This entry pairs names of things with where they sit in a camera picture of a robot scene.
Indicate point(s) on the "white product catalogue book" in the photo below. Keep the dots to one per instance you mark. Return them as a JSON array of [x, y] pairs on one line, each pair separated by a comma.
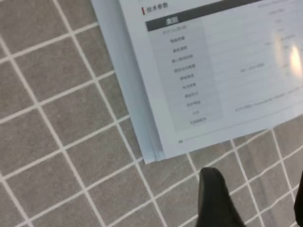
[[195, 73]]

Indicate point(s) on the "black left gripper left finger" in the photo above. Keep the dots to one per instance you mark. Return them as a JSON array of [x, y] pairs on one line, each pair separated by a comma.
[[215, 206]]

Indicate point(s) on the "grey checked tablecloth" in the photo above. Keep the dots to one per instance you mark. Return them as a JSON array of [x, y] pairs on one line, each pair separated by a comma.
[[69, 155]]

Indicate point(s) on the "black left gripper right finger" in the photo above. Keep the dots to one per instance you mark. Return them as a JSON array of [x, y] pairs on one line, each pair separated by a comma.
[[298, 205]]

